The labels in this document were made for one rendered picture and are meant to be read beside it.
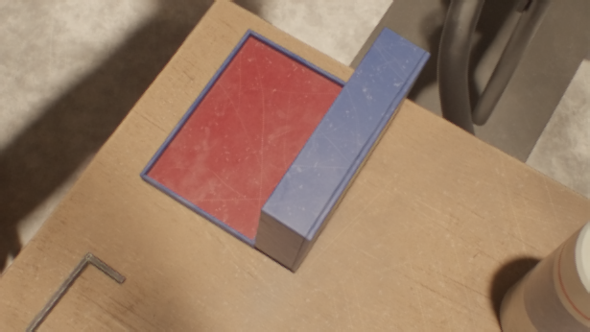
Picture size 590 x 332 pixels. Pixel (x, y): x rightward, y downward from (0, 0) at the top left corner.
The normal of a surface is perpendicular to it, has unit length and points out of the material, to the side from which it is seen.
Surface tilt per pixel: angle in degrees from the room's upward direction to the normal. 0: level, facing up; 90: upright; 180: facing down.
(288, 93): 0
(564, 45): 0
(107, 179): 0
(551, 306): 90
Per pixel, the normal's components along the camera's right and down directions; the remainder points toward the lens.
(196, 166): 0.00, -0.37
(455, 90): -0.04, 0.54
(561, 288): -0.97, 0.22
